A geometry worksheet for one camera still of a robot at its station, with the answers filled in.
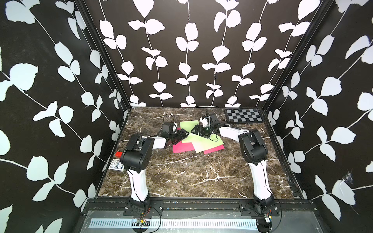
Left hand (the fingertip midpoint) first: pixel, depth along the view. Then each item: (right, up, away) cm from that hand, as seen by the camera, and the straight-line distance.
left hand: (187, 133), depth 99 cm
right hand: (+4, +2, +1) cm, 5 cm away
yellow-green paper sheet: (+1, +4, +8) cm, 10 cm away
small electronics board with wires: (-23, -43, -28) cm, 56 cm away
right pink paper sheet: (+19, -11, -3) cm, 22 cm away
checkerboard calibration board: (+45, +13, +15) cm, 49 cm away
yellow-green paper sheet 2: (+10, -7, 0) cm, 12 cm away
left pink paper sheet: (-3, -10, -1) cm, 10 cm away
